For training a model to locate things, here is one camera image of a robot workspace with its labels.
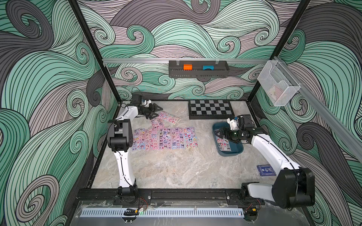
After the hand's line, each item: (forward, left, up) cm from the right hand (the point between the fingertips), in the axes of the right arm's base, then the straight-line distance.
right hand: (223, 136), depth 85 cm
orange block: (+40, +21, +23) cm, 51 cm away
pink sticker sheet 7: (+23, +35, -10) cm, 43 cm away
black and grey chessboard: (+29, +2, -8) cm, 30 cm away
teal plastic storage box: (-3, -11, -11) cm, 16 cm away
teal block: (+42, +4, +22) cm, 47 cm away
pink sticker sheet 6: (+19, +44, -12) cm, 49 cm away
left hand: (+21, +40, +1) cm, 45 cm away
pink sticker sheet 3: (+5, +37, -11) cm, 39 cm away
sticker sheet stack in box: (0, -3, -11) cm, 11 cm away
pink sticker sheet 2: (+5, +46, -11) cm, 48 cm away
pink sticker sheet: (+4, +55, -10) cm, 56 cm away
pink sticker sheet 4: (+5, +28, -12) cm, 31 cm away
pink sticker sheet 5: (+5, +19, -12) cm, 23 cm away
